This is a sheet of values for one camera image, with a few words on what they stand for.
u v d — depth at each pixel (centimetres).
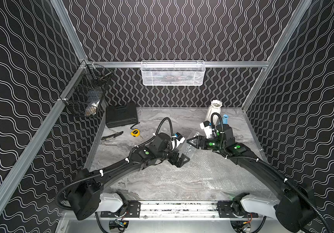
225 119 100
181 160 67
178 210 76
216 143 67
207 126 72
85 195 41
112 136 103
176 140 67
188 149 75
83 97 94
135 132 103
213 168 89
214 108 91
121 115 109
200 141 69
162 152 64
